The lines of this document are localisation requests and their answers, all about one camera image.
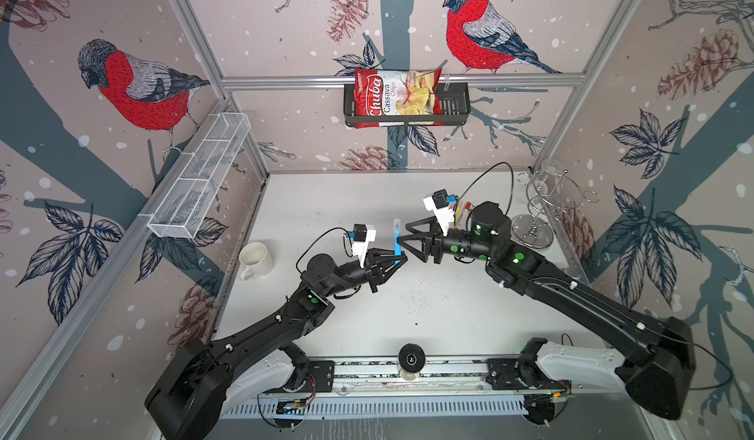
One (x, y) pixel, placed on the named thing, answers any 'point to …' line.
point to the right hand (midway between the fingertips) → (403, 234)
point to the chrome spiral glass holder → (549, 192)
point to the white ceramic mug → (256, 259)
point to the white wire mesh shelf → (188, 196)
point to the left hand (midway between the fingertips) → (408, 256)
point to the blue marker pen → (397, 247)
